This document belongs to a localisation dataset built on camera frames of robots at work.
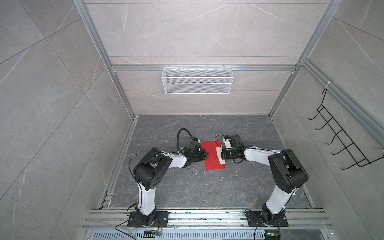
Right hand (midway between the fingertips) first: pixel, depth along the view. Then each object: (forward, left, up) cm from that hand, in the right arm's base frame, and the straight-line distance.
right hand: (221, 152), depth 98 cm
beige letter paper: (+1, +1, +1) cm, 2 cm away
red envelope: (-7, +6, 0) cm, 9 cm away
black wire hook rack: (-22, -50, +31) cm, 63 cm away
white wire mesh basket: (+40, +14, +30) cm, 52 cm away
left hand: (0, +9, +3) cm, 9 cm away
